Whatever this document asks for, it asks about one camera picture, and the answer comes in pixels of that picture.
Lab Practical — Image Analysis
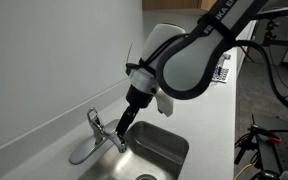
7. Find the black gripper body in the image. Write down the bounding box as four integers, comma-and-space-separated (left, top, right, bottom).
126, 84, 155, 110

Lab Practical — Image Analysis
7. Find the chrome faucet spout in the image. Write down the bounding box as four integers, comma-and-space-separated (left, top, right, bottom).
100, 130, 127, 154

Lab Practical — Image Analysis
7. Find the chrome faucet body with lever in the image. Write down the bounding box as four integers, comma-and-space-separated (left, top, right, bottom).
69, 107, 122, 166

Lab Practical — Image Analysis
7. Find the stainless steel sink basin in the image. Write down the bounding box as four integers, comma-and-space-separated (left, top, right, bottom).
78, 120, 190, 180

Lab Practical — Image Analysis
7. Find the black zip tie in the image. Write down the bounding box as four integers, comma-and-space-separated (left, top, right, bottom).
126, 42, 134, 64

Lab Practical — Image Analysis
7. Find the metal sink drain strainer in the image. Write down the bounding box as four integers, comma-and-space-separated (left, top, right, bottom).
134, 173, 158, 180

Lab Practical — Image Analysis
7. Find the brown wooden panel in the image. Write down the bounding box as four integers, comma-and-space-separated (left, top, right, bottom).
142, 0, 218, 11

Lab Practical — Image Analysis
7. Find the black clamp stand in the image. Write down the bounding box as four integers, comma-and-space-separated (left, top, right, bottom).
233, 114, 262, 166

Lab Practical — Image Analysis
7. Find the black optical breadboard table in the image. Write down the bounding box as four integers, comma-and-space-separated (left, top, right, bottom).
250, 114, 288, 176

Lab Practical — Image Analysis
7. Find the yellow cable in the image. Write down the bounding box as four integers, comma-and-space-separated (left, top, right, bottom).
233, 162, 255, 180

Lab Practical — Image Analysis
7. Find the orange handled tool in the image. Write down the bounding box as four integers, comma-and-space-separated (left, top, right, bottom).
265, 135, 284, 144

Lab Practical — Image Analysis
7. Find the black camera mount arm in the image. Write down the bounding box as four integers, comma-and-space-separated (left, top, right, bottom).
262, 19, 288, 48

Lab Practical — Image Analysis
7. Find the black bar camera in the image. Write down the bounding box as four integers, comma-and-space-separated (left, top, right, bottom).
253, 4, 288, 21

